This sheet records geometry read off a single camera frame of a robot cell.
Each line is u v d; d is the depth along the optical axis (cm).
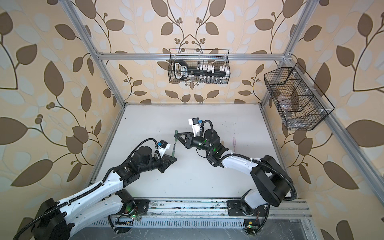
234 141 99
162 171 69
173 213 74
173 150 75
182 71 84
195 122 69
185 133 70
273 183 43
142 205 75
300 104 74
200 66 81
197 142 69
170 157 75
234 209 73
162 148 69
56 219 40
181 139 72
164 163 68
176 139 74
